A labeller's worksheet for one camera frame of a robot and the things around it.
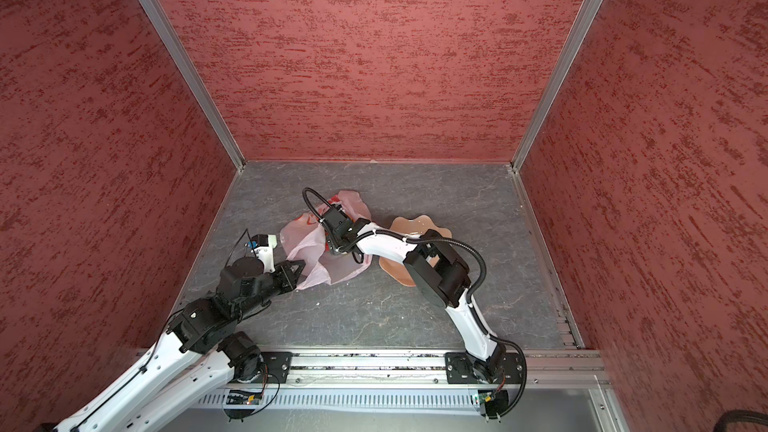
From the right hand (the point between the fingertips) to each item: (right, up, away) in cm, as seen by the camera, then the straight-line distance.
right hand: (344, 243), depth 95 cm
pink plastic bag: (-6, +4, -20) cm, 22 cm away
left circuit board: (-21, -34, -22) cm, 46 cm away
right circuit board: (+41, -34, -24) cm, 58 cm away
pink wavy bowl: (+24, +5, +6) cm, 25 cm away
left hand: (-6, -3, -20) cm, 21 cm away
